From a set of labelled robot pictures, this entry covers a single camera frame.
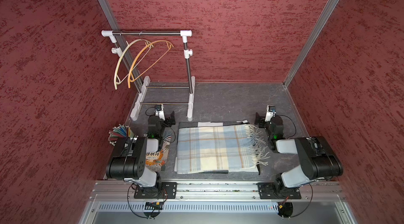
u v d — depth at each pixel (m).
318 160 0.46
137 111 1.00
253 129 0.92
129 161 0.45
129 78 0.76
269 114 0.82
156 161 0.83
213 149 0.85
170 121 0.85
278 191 0.67
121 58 0.76
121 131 0.80
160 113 0.81
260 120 0.84
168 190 0.74
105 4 0.79
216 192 0.75
